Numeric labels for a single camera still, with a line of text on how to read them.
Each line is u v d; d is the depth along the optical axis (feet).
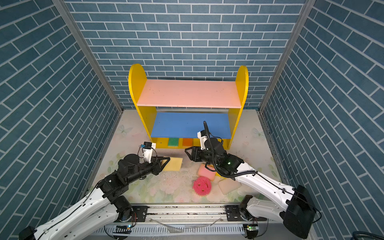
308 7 2.33
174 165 2.42
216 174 2.28
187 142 3.25
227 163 1.81
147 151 2.13
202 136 2.22
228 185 2.70
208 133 2.22
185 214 2.47
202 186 2.63
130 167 1.77
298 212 1.27
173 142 3.25
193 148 2.17
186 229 2.31
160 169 2.15
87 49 2.79
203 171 2.91
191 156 2.15
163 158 2.30
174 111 3.96
